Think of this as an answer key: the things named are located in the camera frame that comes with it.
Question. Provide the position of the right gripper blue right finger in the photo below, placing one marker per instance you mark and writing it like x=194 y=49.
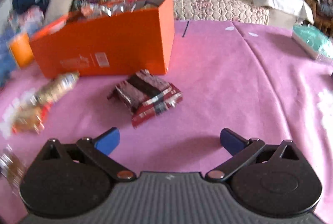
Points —
x=243 y=152

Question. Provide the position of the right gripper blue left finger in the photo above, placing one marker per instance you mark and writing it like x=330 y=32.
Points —
x=98 y=149

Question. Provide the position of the dark red chocolate snack bag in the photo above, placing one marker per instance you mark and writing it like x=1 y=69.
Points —
x=146 y=96

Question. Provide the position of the red gold snack packet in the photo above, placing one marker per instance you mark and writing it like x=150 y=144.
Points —
x=29 y=118

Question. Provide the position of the gold snack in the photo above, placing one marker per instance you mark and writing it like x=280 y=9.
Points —
x=55 y=89

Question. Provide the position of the orange cardboard box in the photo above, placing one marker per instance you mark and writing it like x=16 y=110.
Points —
x=108 y=45

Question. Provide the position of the silver foil snack bag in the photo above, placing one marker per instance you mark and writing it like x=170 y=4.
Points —
x=113 y=8

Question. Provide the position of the pink floral tablecloth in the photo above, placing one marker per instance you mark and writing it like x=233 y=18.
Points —
x=252 y=79

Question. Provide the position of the blue striped blanket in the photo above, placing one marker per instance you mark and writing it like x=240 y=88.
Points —
x=8 y=63

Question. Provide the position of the teal tissue pack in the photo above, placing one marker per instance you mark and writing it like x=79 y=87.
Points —
x=315 y=43

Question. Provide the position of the orange cylindrical canister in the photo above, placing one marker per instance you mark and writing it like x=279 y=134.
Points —
x=20 y=49

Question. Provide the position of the white cloth covered side table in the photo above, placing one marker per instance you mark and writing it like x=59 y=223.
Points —
x=286 y=13

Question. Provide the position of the beige pillow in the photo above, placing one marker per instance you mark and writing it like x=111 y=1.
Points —
x=56 y=9

